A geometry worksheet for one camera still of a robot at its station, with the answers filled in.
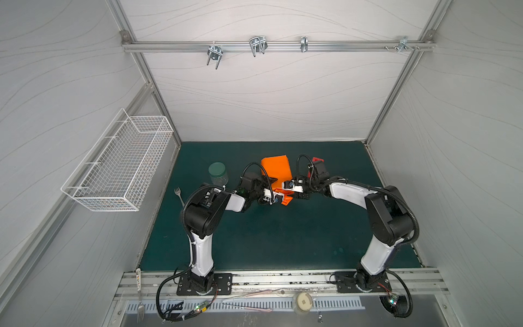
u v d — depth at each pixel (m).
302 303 0.61
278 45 0.80
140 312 0.68
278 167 1.01
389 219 0.49
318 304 0.70
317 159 1.06
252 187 0.81
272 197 0.82
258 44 0.77
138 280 0.73
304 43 0.78
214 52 0.79
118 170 0.69
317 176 0.76
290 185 0.80
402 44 0.77
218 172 0.95
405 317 0.67
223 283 0.73
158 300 0.67
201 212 0.52
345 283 0.73
